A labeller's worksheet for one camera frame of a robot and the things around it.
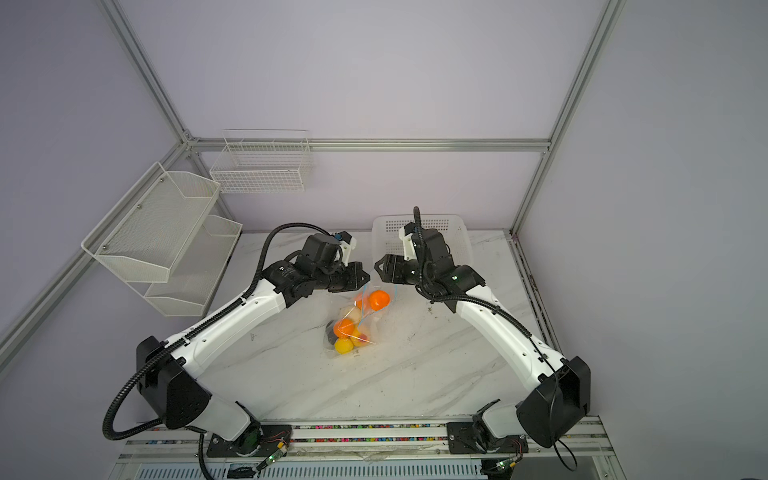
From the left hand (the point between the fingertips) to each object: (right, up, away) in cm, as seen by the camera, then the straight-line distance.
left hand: (369, 279), depth 76 cm
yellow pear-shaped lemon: (-8, -20, +10) cm, 24 cm away
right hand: (+3, +4, -2) cm, 5 cm away
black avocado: (-12, -17, +9) cm, 22 cm away
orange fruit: (-3, -7, +8) cm, 10 cm away
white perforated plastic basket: (+4, +13, +38) cm, 41 cm away
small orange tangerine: (+2, -6, +5) cm, 8 cm away
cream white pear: (-6, -12, +13) cm, 19 cm away
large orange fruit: (-7, -14, +6) cm, 17 cm away
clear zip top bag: (-2, -16, +12) cm, 20 cm away
